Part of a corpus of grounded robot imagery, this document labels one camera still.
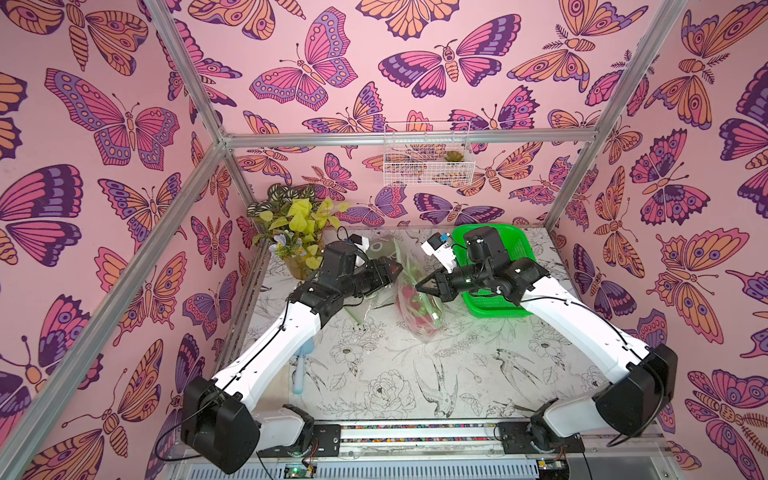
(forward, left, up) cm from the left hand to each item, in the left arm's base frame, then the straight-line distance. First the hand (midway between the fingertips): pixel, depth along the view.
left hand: (399, 269), depth 75 cm
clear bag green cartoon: (+21, +6, -15) cm, 27 cm away
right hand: (-5, -5, +1) cm, 7 cm away
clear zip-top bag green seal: (-3, -2, +2) cm, 4 cm away
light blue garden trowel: (-9, +28, -26) cm, 40 cm away
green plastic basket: (+26, -43, -19) cm, 53 cm away
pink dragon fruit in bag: (-10, -6, -1) cm, 12 cm away
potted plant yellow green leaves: (+20, +31, -1) cm, 37 cm away
